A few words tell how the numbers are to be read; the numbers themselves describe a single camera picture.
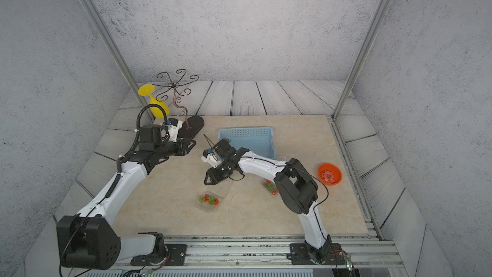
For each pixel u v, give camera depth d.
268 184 0.91
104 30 0.84
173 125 0.73
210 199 0.85
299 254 0.73
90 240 0.40
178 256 0.73
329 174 0.92
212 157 0.78
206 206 0.85
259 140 1.09
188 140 0.82
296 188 0.51
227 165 0.67
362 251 0.75
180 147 0.71
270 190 0.88
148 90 0.89
